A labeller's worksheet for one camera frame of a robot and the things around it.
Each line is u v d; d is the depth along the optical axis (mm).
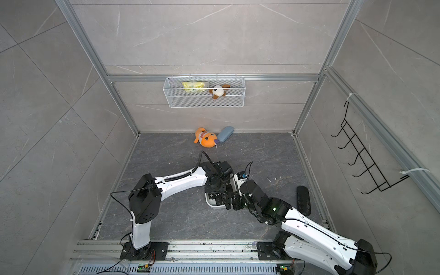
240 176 660
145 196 522
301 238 484
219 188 767
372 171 618
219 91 854
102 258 728
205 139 1068
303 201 856
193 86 837
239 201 647
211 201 873
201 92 880
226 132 1181
